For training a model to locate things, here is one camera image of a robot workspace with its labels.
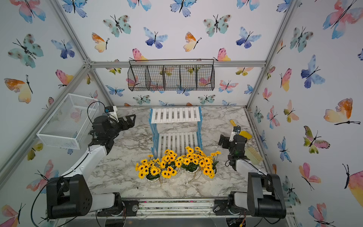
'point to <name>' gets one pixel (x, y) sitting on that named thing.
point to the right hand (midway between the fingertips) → (230, 134)
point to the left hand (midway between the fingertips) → (130, 114)
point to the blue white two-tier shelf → (174, 129)
